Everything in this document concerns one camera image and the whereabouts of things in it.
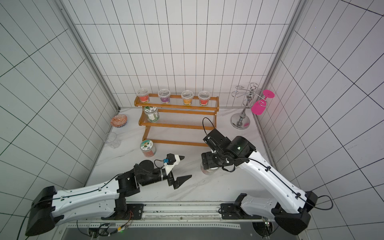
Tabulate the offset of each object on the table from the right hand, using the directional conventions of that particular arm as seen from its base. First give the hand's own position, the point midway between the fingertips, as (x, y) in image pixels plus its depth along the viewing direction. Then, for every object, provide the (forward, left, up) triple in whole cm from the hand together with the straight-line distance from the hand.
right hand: (205, 162), depth 67 cm
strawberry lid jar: (-3, -2, -2) cm, 4 cm away
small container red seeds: (+31, +35, +13) cm, 48 cm away
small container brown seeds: (+32, +11, +12) cm, 36 cm away
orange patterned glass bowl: (+38, +66, -19) cm, 78 cm away
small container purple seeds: (+32, +23, +13) cm, 42 cm away
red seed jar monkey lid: (+13, +34, -13) cm, 39 cm away
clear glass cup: (+21, +63, -19) cm, 68 cm away
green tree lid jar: (+29, +32, +1) cm, 44 cm away
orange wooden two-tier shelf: (+31, +14, -7) cm, 35 cm away
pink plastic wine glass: (+41, -34, -4) cm, 53 cm away
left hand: (-2, +10, -2) cm, 10 cm away
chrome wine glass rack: (+44, -27, -20) cm, 56 cm away
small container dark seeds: (+32, +2, +12) cm, 34 cm away
